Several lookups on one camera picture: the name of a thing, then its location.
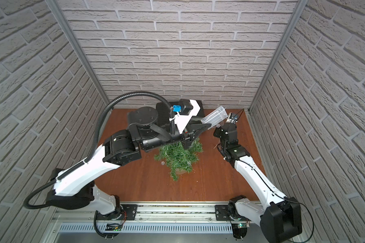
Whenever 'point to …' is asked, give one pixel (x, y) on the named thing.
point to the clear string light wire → (179, 160)
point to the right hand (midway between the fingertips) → (223, 124)
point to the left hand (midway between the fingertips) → (212, 120)
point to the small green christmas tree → (179, 160)
